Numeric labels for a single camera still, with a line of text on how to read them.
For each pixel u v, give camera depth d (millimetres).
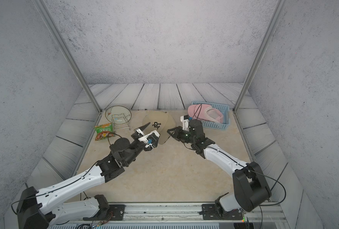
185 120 769
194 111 1086
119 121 1073
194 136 641
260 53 867
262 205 435
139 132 612
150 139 556
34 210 396
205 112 1096
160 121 826
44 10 713
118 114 998
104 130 1021
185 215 727
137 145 584
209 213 724
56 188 434
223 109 1149
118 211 729
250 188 422
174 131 774
